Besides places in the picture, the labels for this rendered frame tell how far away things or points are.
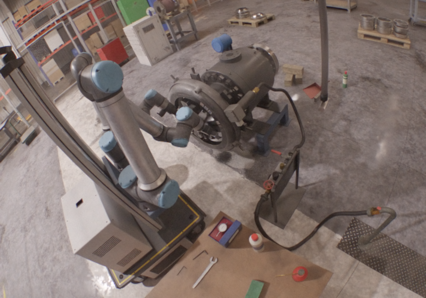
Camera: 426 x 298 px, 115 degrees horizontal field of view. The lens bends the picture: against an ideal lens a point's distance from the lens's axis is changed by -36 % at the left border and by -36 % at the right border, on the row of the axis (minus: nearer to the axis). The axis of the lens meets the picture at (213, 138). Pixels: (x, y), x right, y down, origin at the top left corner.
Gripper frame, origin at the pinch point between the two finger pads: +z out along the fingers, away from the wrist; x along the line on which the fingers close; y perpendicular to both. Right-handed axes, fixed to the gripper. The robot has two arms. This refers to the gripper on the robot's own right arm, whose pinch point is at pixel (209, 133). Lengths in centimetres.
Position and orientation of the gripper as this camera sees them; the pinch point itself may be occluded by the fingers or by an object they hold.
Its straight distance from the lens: 141.9
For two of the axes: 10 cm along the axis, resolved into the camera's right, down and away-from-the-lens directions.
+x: 7.7, 3.6, -5.2
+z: 4.2, 3.2, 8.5
